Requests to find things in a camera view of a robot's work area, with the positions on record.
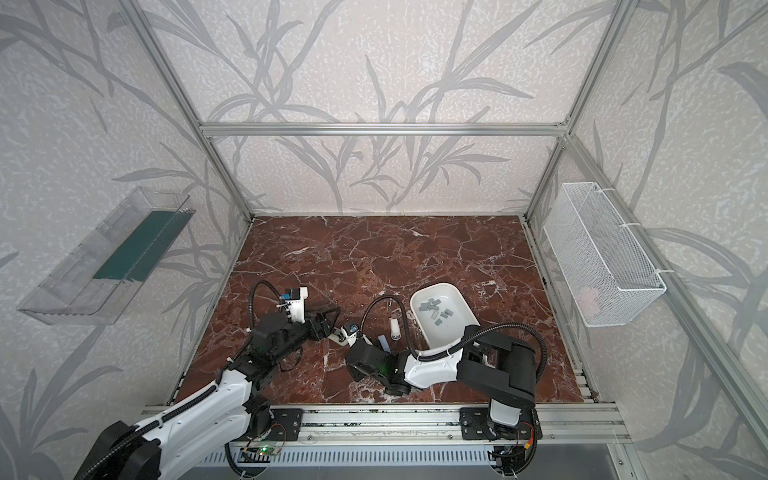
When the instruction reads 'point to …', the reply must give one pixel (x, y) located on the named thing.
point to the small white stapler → (395, 329)
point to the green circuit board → (265, 450)
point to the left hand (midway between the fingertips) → (337, 303)
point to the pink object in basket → (588, 299)
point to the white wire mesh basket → (610, 279)
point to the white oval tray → (437, 331)
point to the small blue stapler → (384, 343)
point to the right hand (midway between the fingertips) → (349, 342)
